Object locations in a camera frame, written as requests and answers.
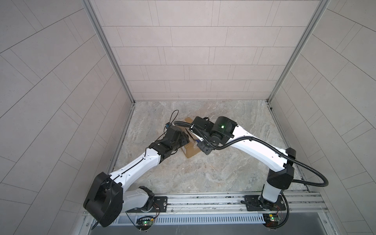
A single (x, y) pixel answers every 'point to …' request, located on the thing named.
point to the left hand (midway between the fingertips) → (189, 136)
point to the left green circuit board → (144, 223)
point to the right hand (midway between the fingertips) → (204, 148)
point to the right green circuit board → (271, 220)
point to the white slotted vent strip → (250, 219)
